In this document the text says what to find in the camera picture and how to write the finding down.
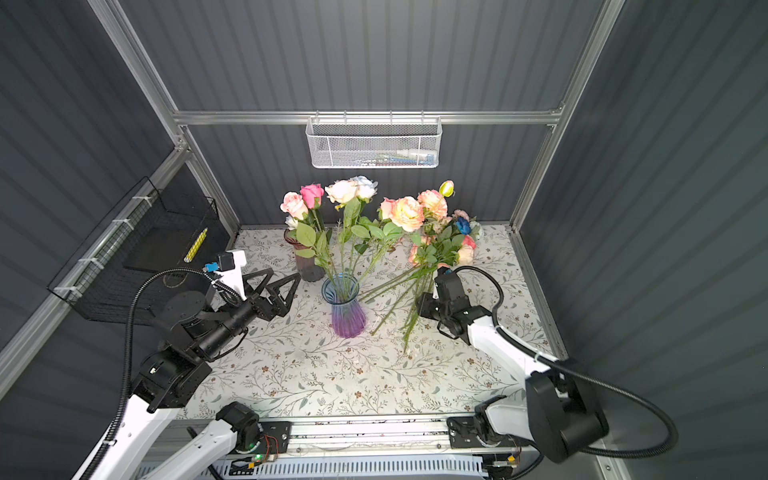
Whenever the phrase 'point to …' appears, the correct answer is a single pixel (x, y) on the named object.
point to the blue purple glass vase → (341, 290)
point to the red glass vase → (308, 269)
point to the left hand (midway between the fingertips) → (286, 274)
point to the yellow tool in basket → (195, 245)
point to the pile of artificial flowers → (466, 231)
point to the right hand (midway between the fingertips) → (423, 303)
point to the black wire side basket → (152, 231)
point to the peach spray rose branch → (432, 246)
